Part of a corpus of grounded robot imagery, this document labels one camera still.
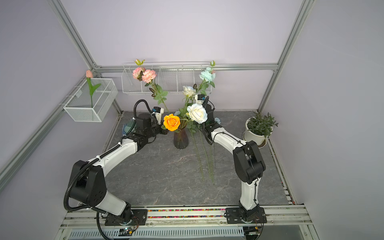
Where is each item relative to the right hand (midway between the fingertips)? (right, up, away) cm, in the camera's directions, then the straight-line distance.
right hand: (185, 105), depth 86 cm
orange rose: (-4, -10, -20) cm, 23 cm away
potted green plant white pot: (+44, -13, +3) cm, 46 cm away
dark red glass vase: (-4, -21, +10) cm, 23 cm away
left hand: (-7, -10, -1) cm, 13 cm away
